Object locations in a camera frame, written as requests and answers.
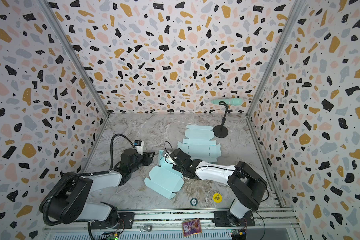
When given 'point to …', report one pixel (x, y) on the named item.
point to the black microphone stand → (221, 131)
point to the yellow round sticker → (217, 198)
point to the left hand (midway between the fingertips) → (154, 150)
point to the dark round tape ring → (193, 201)
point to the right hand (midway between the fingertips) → (177, 154)
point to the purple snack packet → (191, 227)
